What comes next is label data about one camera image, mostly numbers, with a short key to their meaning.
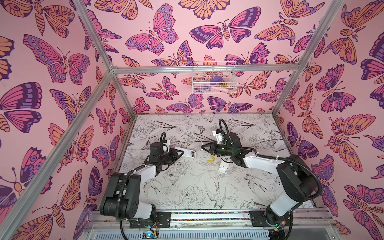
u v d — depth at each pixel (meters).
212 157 0.96
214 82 0.93
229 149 0.73
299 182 0.45
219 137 0.81
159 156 0.72
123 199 0.44
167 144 0.85
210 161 0.95
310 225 0.72
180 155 0.85
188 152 0.91
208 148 0.80
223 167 0.90
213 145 0.76
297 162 0.47
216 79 0.95
